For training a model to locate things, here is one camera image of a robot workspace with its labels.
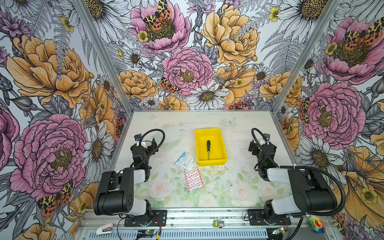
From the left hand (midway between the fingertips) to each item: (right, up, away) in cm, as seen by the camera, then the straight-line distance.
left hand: (147, 143), depth 92 cm
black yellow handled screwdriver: (+38, -2, +8) cm, 39 cm away
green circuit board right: (+68, -39, -20) cm, 81 cm away
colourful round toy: (+86, -35, -21) cm, 96 cm away
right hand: (+69, -1, 0) cm, 69 cm away
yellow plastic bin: (+43, -8, +5) cm, 44 cm away
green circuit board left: (+7, -39, -21) cm, 44 cm away
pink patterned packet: (+28, -20, -5) cm, 35 cm away
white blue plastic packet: (+23, -11, +2) cm, 25 cm away
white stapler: (-12, -37, -22) cm, 45 cm away
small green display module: (+40, -34, -22) cm, 57 cm away
